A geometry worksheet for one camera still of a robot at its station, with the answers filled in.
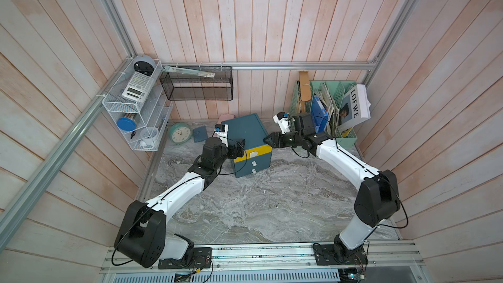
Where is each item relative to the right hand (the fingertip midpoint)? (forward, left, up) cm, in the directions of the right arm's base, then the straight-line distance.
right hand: (266, 139), depth 85 cm
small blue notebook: (+17, +37, -17) cm, 44 cm away
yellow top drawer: (-7, +5, 0) cm, 8 cm away
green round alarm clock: (+13, +46, -12) cm, 49 cm away
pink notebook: (+31, +24, -17) cm, 43 cm away
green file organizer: (+25, -31, +4) cm, 40 cm away
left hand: (-2, +13, 0) cm, 13 cm away
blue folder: (+16, -27, -1) cm, 31 cm away
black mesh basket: (+36, +37, +5) cm, 51 cm away
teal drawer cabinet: (+6, +7, +1) cm, 9 cm away
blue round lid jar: (-3, +56, +12) cm, 58 cm away
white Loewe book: (+16, -43, +4) cm, 46 cm away
